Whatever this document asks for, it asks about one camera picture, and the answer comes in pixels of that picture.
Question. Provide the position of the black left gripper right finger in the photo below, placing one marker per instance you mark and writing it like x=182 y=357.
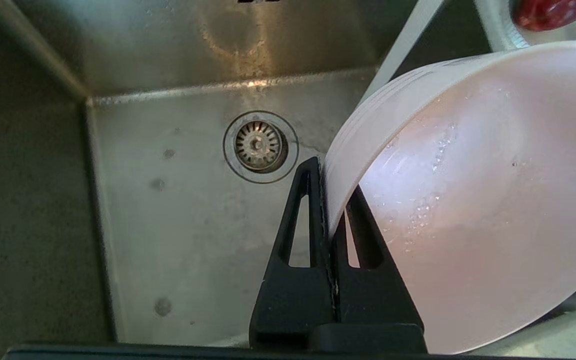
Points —
x=378 y=310

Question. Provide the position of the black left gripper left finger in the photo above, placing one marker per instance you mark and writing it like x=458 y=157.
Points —
x=293 y=310

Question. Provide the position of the pale pink bowl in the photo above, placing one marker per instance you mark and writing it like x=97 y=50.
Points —
x=493 y=200

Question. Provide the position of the stainless steel sink basin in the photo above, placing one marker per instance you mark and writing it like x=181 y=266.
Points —
x=168 y=225

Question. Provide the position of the round metal drain strainer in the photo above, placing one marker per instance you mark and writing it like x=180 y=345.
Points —
x=260 y=146

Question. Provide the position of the clear running water stream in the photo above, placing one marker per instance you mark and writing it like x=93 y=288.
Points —
x=408 y=40

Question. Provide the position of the small white dish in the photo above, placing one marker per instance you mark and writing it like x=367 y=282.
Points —
x=498 y=30

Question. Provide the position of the dark red apple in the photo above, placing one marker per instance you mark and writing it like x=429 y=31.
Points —
x=553 y=12

